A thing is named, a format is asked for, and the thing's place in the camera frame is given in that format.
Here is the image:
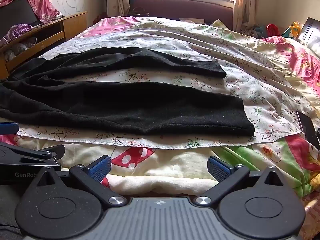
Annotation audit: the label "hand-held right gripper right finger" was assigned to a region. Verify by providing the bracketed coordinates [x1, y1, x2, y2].
[194, 156, 285, 207]

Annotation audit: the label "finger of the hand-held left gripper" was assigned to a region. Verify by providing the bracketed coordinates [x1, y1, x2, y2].
[0, 122, 20, 135]
[0, 141, 66, 166]

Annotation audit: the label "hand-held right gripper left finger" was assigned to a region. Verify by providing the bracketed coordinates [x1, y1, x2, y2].
[35, 155, 127, 207]

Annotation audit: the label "black pants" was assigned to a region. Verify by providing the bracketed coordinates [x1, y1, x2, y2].
[0, 47, 255, 137]

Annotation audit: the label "colourful cartoon quilt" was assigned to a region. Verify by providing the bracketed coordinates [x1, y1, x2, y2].
[0, 16, 320, 240]

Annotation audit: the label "grey cloth bundle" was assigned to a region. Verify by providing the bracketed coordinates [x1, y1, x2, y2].
[3, 37, 38, 61]

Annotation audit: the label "white floral bed sheet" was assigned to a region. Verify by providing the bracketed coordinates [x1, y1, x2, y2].
[15, 24, 316, 151]

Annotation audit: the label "black phone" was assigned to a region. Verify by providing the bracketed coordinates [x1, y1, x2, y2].
[296, 111, 320, 151]

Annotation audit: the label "purple cloth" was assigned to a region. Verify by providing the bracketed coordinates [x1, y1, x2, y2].
[0, 23, 33, 47]

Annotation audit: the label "dark television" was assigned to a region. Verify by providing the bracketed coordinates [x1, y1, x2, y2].
[0, 0, 42, 38]

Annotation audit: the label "wooden cabinet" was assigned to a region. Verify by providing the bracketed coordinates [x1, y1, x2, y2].
[0, 11, 88, 80]

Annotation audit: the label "pink patterned cloth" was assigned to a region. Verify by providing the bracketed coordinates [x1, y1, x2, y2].
[0, 0, 62, 25]

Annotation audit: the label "pile of clothes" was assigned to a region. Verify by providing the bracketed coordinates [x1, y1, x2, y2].
[239, 22, 268, 40]

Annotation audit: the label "green checked cloth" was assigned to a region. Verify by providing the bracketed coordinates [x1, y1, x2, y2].
[211, 18, 227, 30]

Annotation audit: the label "red toy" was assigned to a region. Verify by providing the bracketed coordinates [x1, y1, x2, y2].
[266, 23, 280, 38]

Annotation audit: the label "yellow green bag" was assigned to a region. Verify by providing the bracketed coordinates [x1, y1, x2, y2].
[282, 21, 302, 40]

